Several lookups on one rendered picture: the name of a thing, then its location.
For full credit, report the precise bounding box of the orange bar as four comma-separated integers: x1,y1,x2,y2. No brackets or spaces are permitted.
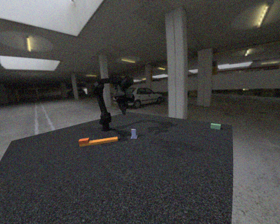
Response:
79,137,117,147

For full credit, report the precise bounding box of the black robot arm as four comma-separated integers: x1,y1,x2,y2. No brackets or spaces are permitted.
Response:
92,76,135,131

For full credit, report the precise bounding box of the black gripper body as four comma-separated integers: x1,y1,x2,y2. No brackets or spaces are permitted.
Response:
114,90,129,107

